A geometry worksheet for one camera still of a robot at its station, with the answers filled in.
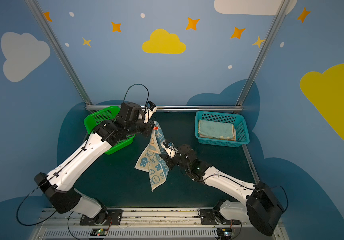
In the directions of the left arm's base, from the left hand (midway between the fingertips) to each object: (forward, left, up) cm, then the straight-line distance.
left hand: (154, 121), depth 71 cm
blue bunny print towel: (-5, +4, -33) cm, 33 cm away
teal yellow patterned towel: (+20, -41, -30) cm, 55 cm away
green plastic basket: (+30, +45, -26) cm, 60 cm away
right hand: (-8, -4, -14) cm, 17 cm away
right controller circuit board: (-41, -35, -34) cm, 64 cm away
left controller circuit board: (-42, +26, -34) cm, 60 cm away
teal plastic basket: (+15, -57, -28) cm, 65 cm away
